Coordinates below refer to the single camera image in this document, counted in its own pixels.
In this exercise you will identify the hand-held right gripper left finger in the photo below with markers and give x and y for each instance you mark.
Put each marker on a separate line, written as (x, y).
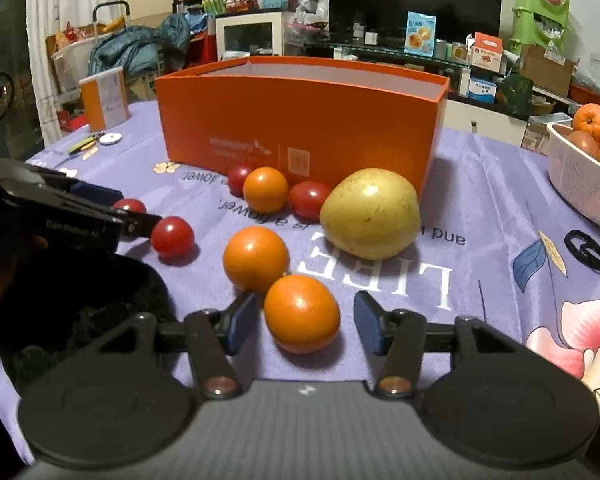
(237, 327)

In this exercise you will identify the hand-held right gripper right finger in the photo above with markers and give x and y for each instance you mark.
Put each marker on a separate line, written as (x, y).
(372, 325)

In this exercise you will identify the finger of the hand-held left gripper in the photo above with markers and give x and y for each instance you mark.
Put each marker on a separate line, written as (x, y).
(140, 224)
(97, 194)

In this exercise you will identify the red cherry tomato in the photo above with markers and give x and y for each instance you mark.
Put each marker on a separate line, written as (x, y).
(307, 200)
(237, 180)
(172, 237)
(130, 206)

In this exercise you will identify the small orange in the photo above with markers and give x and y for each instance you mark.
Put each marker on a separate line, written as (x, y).
(255, 257)
(265, 189)
(302, 312)

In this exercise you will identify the orange cardboard box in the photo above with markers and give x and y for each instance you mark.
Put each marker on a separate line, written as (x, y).
(305, 125)

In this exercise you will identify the yellow and black tool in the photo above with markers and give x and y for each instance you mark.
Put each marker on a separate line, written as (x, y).
(82, 145)

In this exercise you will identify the white round tape measure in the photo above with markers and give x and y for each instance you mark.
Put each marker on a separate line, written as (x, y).
(111, 139)

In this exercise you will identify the orange and white container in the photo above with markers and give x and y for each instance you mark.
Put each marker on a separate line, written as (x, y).
(102, 105)

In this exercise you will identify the yellow pear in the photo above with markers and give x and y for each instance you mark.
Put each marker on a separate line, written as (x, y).
(370, 215)

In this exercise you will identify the white plastic bin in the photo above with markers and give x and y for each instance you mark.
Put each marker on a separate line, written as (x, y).
(72, 60)

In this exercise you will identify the blue jacket pile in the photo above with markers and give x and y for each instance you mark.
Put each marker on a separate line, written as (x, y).
(130, 50)

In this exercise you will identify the purple printed tablecloth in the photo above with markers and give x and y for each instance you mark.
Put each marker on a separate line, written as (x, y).
(480, 200)

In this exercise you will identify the white curtain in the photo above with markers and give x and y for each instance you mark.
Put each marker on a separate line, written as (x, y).
(45, 35)

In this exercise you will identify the small white glass-door cabinet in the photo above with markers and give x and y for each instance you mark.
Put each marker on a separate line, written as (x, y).
(250, 35)

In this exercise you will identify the white television stand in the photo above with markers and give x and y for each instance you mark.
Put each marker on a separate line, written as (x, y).
(480, 120)

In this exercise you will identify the white plastic colander basket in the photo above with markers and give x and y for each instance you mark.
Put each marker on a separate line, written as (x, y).
(580, 180)

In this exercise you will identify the blue and white carton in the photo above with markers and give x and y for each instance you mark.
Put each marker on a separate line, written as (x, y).
(481, 90)

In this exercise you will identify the dark green bag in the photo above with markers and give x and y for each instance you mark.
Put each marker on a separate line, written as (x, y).
(515, 95)

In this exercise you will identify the red apple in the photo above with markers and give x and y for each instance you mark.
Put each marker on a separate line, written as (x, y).
(582, 145)

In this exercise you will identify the blue snack bag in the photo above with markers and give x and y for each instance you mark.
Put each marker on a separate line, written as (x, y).
(420, 35)

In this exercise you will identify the orange and white carton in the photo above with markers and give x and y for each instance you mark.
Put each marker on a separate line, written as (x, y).
(485, 52)

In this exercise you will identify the large orange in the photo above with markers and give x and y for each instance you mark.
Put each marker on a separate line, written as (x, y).
(595, 122)

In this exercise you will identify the brown cardboard box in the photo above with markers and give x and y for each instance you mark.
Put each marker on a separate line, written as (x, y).
(547, 70)

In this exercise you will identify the green plastic rack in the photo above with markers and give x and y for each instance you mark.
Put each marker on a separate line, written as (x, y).
(522, 25)

